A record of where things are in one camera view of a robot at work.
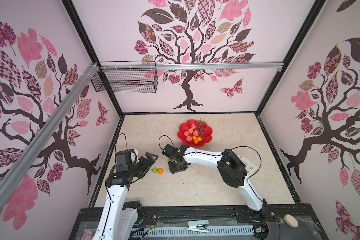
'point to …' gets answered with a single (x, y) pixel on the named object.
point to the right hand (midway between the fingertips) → (173, 169)
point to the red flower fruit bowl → (185, 127)
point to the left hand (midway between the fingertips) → (155, 163)
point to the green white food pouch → (249, 168)
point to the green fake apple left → (155, 170)
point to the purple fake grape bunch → (200, 125)
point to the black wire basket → (126, 81)
